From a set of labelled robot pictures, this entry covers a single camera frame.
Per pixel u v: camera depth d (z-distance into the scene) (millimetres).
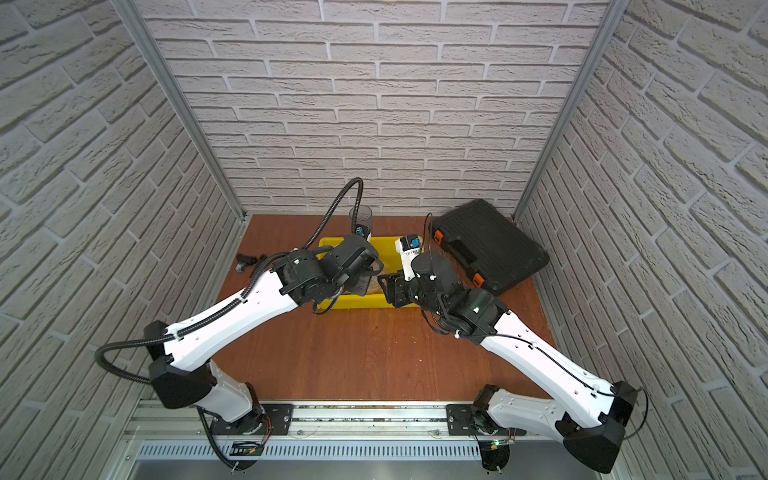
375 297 631
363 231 605
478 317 455
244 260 1039
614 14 696
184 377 409
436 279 467
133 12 698
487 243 1018
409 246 575
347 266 499
